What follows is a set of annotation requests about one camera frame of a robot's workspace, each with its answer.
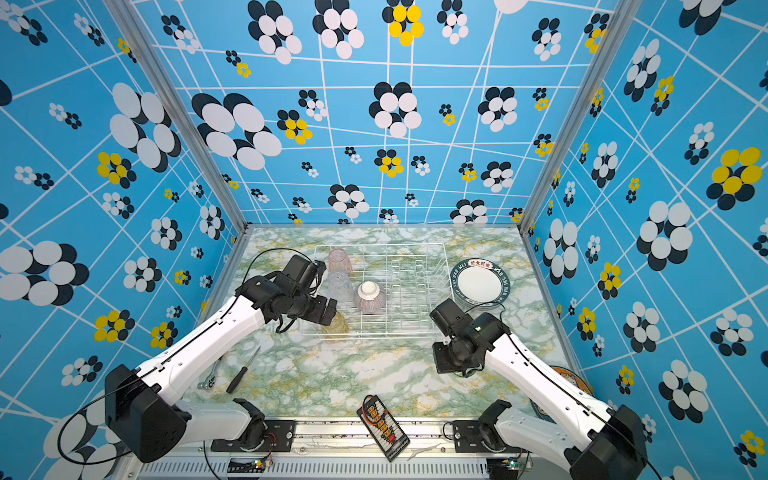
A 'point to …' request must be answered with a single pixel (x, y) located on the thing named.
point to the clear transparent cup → (339, 285)
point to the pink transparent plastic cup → (338, 260)
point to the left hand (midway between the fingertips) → (323, 306)
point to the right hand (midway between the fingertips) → (444, 363)
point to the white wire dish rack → (415, 278)
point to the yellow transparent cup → (338, 327)
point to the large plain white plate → (480, 283)
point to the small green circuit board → (255, 466)
